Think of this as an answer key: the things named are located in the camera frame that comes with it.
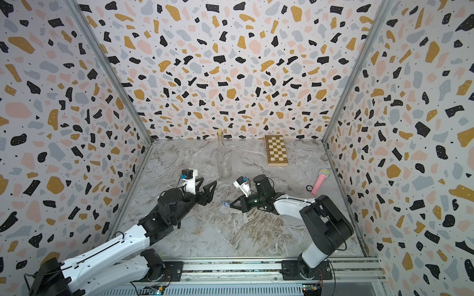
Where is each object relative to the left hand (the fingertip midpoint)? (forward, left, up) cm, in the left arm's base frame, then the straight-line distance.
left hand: (212, 180), depth 74 cm
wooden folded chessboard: (+35, -33, -22) cm, 53 cm away
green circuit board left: (-33, +22, -24) cm, 47 cm away
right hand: (-4, -7, -15) cm, 17 cm away
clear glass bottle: (+27, 0, -23) cm, 36 cm away
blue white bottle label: (-1, -4, -18) cm, 18 cm away
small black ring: (+12, -48, -24) cm, 55 cm away
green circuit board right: (-34, -39, -25) cm, 58 cm away
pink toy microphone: (+17, -56, -21) cm, 62 cm away
